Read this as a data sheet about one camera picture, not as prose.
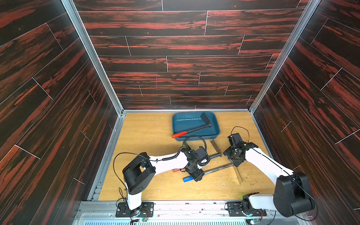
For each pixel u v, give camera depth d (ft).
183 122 3.71
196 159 2.18
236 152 2.09
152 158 1.62
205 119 3.55
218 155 3.06
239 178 2.68
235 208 2.41
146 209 2.36
